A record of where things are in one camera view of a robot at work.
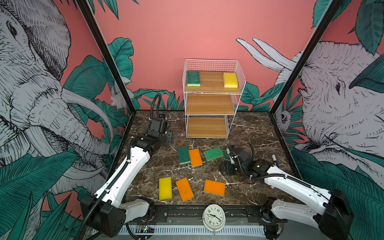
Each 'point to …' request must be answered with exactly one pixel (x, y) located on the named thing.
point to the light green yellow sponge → (213, 153)
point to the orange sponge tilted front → (184, 189)
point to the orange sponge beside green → (195, 157)
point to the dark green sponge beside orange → (183, 154)
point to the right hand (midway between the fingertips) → (222, 166)
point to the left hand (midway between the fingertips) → (166, 132)
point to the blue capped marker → (274, 158)
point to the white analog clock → (214, 218)
